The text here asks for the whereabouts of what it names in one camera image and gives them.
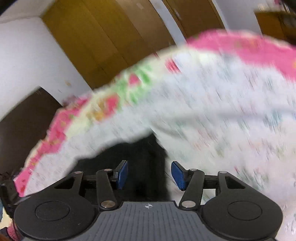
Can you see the black pants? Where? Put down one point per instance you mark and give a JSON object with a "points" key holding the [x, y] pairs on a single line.
{"points": [[146, 179]]}

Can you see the dark wooden headboard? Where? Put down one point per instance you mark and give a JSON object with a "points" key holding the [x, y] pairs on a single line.
{"points": [[23, 127]]}

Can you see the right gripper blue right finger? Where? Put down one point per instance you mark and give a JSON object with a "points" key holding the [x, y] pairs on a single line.
{"points": [[189, 181]]}

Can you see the floral bed sheet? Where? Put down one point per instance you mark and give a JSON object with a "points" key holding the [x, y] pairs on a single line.
{"points": [[222, 101]]}

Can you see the brown wooden wardrobe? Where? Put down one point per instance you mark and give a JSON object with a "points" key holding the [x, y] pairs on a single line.
{"points": [[101, 38]]}

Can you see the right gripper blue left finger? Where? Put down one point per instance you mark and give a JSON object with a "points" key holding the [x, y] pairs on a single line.
{"points": [[110, 180]]}

